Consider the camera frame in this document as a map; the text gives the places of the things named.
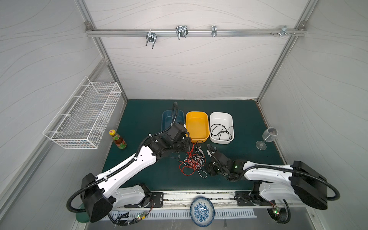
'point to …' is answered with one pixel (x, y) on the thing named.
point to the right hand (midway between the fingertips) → (206, 166)
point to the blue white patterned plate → (202, 211)
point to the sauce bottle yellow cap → (120, 143)
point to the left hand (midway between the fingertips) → (190, 145)
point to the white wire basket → (79, 122)
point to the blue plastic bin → (166, 118)
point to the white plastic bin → (221, 127)
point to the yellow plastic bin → (197, 124)
